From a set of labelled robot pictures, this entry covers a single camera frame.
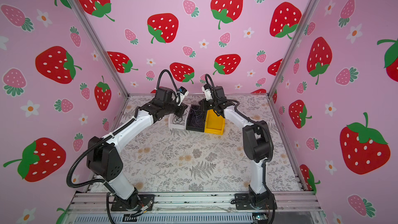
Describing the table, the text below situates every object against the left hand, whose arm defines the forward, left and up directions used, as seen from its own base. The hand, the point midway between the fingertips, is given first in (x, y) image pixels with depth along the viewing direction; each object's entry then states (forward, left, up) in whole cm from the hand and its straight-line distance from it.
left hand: (188, 105), depth 86 cm
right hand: (+6, -4, -4) cm, 8 cm away
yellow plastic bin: (+2, -16, -21) cm, 26 cm away
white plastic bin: (-1, +9, -20) cm, 21 cm away
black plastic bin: (0, +1, -20) cm, 20 cm away
